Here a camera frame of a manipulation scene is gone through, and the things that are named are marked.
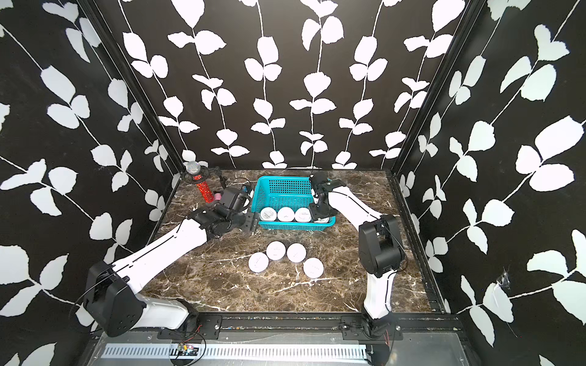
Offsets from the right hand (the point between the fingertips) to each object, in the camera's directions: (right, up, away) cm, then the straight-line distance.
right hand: (318, 210), depth 94 cm
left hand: (-26, +1, -11) cm, 28 cm away
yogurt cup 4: (+1, -3, -8) cm, 8 cm away
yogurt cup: (-21, -2, 0) cm, 21 cm away
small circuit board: (-44, -42, -24) cm, 65 cm away
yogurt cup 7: (-3, -20, -12) cm, 23 cm away
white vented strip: (-25, -43, -24) cm, 55 cm away
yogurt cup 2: (-14, -2, +1) cm, 14 cm away
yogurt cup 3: (-6, -2, +1) cm, 7 cm away
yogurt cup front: (-23, -18, -12) cm, 32 cm away
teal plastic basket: (-16, +2, +14) cm, 21 cm away
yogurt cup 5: (-17, -15, -8) cm, 24 cm away
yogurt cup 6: (-9, -15, -9) cm, 20 cm away
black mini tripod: (-43, +15, -3) cm, 45 cm away
